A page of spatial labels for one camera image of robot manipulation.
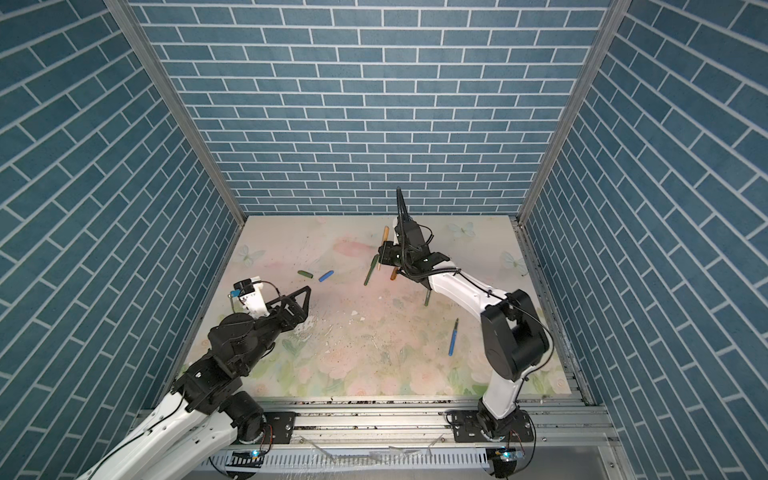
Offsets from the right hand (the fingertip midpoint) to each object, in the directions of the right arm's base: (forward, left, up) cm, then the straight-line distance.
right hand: (375, 246), depth 88 cm
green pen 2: (-7, -16, -20) cm, 26 cm away
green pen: (+4, +3, -18) cm, 19 cm away
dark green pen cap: (+1, +26, -19) cm, 32 cm away
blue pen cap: (0, +19, -19) cm, 27 cm away
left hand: (-21, +14, +5) cm, 26 cm away
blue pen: (-19, -25, -19) cm, 36 cm away
